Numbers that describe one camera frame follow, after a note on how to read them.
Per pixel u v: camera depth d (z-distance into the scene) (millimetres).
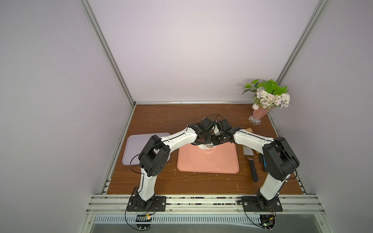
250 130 998
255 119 1040
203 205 742
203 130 706
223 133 772
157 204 727
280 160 472
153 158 494
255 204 719
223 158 872
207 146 901
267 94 845
